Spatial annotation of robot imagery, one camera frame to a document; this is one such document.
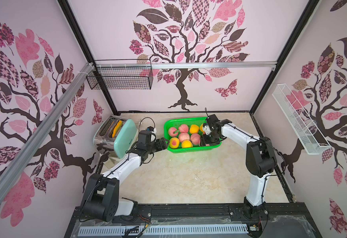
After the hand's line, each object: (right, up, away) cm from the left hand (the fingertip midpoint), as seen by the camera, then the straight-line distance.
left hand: (164, 145), depth 87 cm
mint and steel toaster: (-29, +6, -2) cm, 30 cm away
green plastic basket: (+7, +14, +16) cm, 22 cm away
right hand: (+26, -1, +6) cm, 27 cm away
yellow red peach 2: (+24, +10, +5) cm, 26 cm away
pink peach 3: (+12, +5, +10) cm, 16 cm away
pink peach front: (+3, +7, +13) cm, 15 cm away
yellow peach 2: (+14, 0, +5) cm, 15 cm away
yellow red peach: (+6, +1, +7) cm, 9 cm away
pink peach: (+12, +10, +15) cm, 22 cm away
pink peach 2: (+20, +3, +9) cm, 22 cm away
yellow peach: (+20, +9, +16) cm, 27 cm away
